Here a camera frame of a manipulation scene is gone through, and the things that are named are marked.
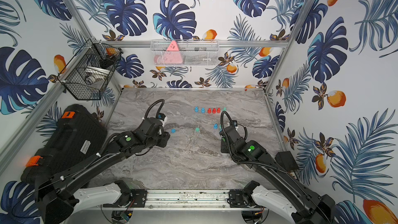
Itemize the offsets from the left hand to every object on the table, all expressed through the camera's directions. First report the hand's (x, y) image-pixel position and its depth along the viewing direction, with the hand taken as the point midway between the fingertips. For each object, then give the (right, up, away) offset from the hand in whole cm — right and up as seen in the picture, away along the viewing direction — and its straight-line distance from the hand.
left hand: (167, 133), depth 77 cm
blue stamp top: (+26, +1, +22) cm, 34 cm away
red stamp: (+23, +10, +30) cm, 39 cm away
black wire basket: (-40, +31, +2) cm, 51 cm away
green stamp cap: (+15, -1, +23) cm, 27 cm away
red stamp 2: (+26, +10, +30) cm, 41 cm away
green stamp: (+33, +11, +30) cm, 46 cm away
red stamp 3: (+29, +11, +30) cm, 43 cm away
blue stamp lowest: (+14, +11, +31) cm, 36 cm away
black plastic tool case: (-42, -1, -3) cm, 42 cm away
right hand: (+30, -4, +1) cm, 30 cm away
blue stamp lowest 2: (+19, +10, +30) cm, 37 cm away
